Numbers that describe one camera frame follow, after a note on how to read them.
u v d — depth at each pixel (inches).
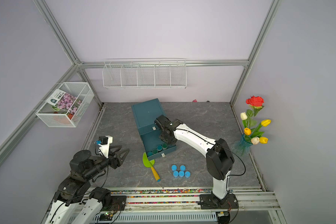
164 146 33.4
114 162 23.4
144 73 39.3
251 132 26.9
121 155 24.0
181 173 31.8
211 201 29.0
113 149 26.7
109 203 27.7
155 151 32.6
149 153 32.3
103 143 22.1
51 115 29.1
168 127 23.6
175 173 31.8
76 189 18.4
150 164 34.2
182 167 32.7
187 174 31.8
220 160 18.2
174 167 32.9
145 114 33.4
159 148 33.3
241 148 31.2
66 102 29.1
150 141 34.8
